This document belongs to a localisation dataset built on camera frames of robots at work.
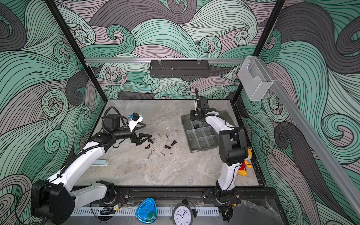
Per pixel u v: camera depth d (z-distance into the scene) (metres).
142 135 0.66
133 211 0.70
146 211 0.61
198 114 0.74
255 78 0.79
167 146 0.92
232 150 0.50
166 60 0.93
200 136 0.98
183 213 0.66
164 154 0.89
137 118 0.66
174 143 0.92
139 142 0.67
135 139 0.67
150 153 0.90
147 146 0.92
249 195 0.74
